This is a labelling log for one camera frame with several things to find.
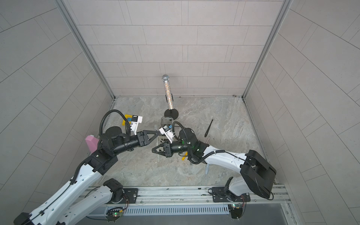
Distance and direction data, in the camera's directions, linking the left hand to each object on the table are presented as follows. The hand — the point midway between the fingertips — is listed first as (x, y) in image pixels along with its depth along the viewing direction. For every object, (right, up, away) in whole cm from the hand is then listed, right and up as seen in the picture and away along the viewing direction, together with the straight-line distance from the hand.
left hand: (160, 135), depth 64 cm
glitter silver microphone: (-1, +31, +23) cm, 38 cm away
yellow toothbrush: (+12, -9, +1) cm, 15 cm away
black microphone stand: (+1, +9, +40) cm, 41 cm away
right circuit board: (+37, -38, +4) cm, 53 cm away
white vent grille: (-5, -37, +4) cm, 38 cm away
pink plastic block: (-37, -6, +8) cm, 38 cm away
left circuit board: (-22, -37, +1) cm, 44 cm away
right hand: (-2, -9, +1) cm, 9 cm away
